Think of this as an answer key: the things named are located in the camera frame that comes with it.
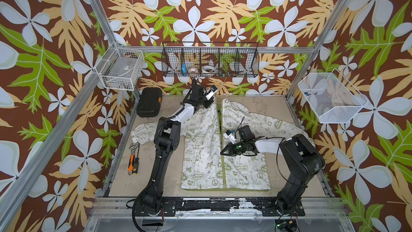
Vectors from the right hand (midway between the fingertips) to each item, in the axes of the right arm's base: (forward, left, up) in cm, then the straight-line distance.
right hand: (220, 152), depth 90 cm
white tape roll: (+44, +7, +25) cm, 51 cm away
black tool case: (+37, +49, +2) cm, 62 cm away
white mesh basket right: (+17, -57, +26) cm, 65 cm away
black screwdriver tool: (-7, +47, 0) cm, 47 cm away
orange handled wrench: (+3, +52, -1) cm, 52 cm away
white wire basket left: (+35, +55, +33) cm, 73 cm away
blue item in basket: (+37, +21, +31) cm, 52 cm away
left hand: (+37, +4, +12) cm, 39 cm away
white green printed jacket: (+17, +10, -1) cm, 20 cm away
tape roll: (+42, +16, +26) cm, 52 cm away
